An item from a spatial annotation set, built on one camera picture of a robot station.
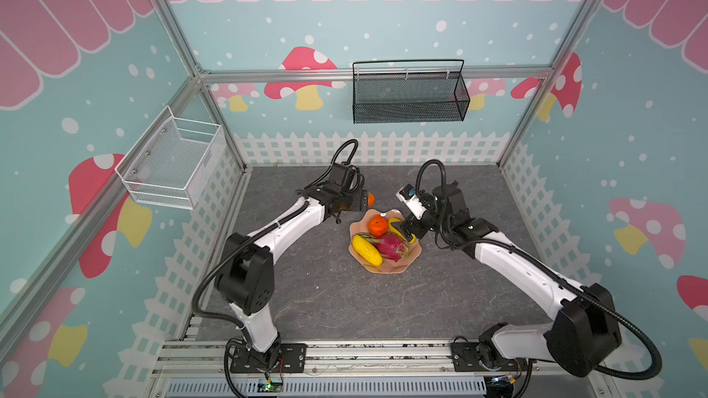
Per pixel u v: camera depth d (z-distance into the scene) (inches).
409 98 36.3
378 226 36.2
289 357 29.3
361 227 37.9
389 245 34.3
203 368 29.7
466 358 29.1
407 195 27.0
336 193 26.6
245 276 18.4
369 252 34.3
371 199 41.6
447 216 24.0
